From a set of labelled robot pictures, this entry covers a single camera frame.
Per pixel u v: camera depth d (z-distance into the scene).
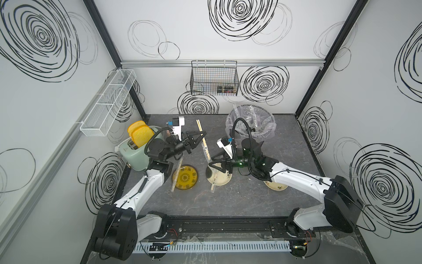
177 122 0.60
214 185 0.85
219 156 0.72
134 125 0.84
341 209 0.42
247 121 0.94
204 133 0.66
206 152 0.69
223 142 0.65
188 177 0.90
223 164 0.65
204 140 0.67
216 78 1.24
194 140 0.67
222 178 0.89
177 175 0.89
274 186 0.84
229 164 0.64
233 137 0.65
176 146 0.63
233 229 0.75
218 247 0.96
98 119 0.72
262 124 0.90
